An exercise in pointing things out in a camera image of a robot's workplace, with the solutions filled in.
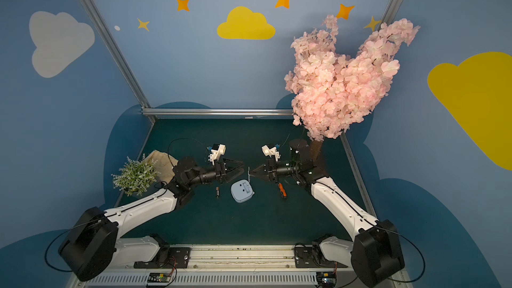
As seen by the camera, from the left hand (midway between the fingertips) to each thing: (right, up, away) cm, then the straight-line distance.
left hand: (244, 166), depth 70 cm
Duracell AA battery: (-14, -15, +21) cm, 29 cm away
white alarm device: (-2, -14, +19) cm, 24 cm away
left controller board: (-32, -41, +2) cm, 52 cm away
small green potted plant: (-44, -5, +7) cm, 44 cm away
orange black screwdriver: (+16, -15, +20) cm, 30 cm away
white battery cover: (+2, -3, -1) cm, 4 cm away
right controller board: (+30, -43, +3) cm, 52 cm away
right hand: (+3, -2, -1) cm, 4 cm away
